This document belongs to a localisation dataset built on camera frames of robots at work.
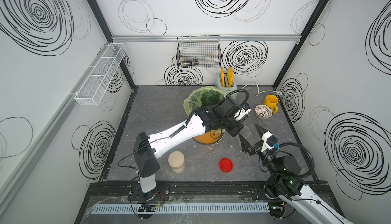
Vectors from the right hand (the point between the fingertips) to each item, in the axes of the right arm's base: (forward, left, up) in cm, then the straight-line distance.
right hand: (250, 131), depth 66 cm
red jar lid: (-7, +8, -26) cm, 28 cm away
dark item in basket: (+39, +29, +7) cm, 49 cm away
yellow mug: (+34, -26, -20) cm, 48 cm away
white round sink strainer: (+28, -20, -24) cm, 42 cm away
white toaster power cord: (+42, -19, -22) cm, 51 cm away
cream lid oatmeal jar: (-10, +33, -13) cm, 37 cm away
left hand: (+3, +3, -2) cm, 5 cm away
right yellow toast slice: (+42, +4, -5) cm, 42 cm away
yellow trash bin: (-6, +18, +5) cm, 20 cm away
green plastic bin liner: (+21, +21, -2) cm, 30 cm away
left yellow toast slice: (+42, +9, -6) cm, 43 cm away
